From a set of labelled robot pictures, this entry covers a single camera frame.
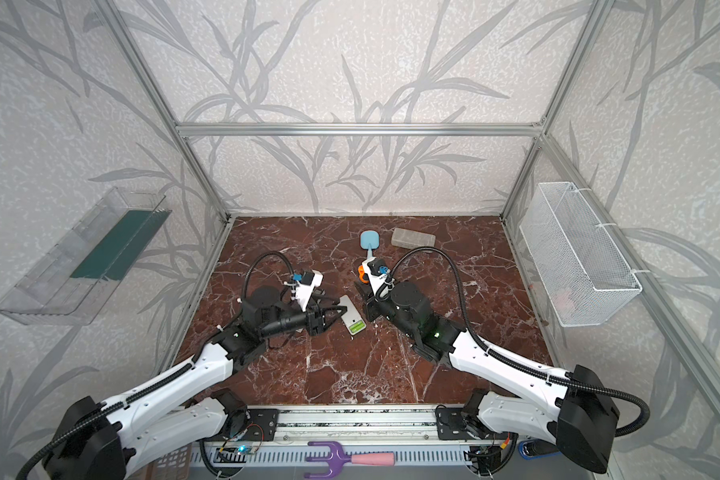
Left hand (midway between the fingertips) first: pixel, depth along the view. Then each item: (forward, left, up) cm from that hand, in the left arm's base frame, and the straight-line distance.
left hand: (344, 299), depth 73 cm
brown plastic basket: (-33, +39, -21) cm, 55 cm away
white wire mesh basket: (-1, -51, +14) cm, 53 cm away
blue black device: (-29, -47, -19) cm, 58 cm away
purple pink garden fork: (-31, 0, -20) cm, 37 cm away
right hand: (+6, -4, +4) cm, 8 cm away
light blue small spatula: (+36, -5, -22) cm, 42 cm away
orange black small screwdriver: (+2, -5, +8) cm, 10 cm away
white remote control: (+4, -1, -20) cm, 21 cm away
